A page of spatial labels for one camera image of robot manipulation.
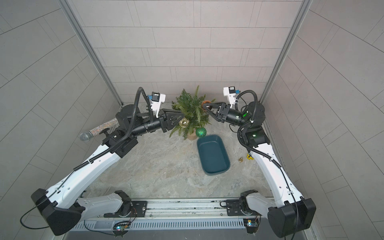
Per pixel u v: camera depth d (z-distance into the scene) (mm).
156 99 516
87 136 697
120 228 638
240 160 862
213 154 895
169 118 533
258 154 456
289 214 358
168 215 698
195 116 698
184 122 704
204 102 572
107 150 434
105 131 783
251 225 680
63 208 379
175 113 553
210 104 559
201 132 715
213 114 532
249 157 870
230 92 561
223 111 523
